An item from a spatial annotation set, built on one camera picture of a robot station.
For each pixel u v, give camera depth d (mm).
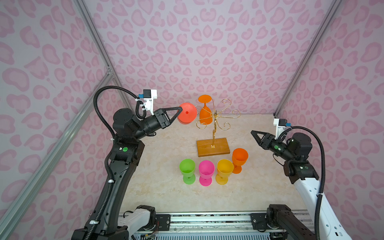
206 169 815
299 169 509
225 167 806
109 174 410
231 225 730
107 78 874
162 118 483
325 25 744
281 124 609
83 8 689
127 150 444
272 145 614
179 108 549
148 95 503
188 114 553
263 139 625
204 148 999
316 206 423
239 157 841
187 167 810
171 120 536
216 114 775
